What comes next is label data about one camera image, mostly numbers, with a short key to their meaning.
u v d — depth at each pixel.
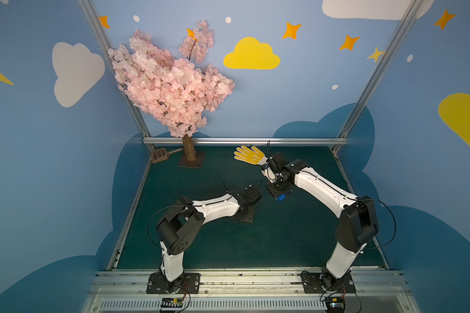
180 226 0.48
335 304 0.73
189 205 0.52
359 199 0.49
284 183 0.73
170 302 0.73
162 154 1.15
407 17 0.72
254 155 1.19
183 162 1.14
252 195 0.73
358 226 0.47
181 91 0.73
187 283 0.74
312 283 0.74
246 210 0.83
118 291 0.74
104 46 0.78
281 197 0.83
